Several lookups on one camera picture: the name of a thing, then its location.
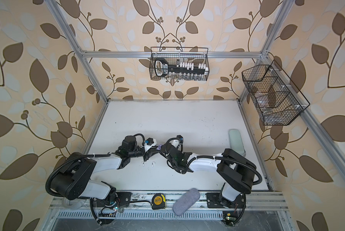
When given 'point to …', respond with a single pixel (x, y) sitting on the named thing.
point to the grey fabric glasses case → (187, 200)
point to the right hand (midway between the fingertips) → (159, 148)
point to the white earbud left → (143, 164)
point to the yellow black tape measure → (158, 201)
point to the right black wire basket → (277, 99)
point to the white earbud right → (153, 163)
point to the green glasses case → (236, 142)
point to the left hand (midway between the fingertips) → (159, 147)
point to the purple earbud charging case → (159, 148)
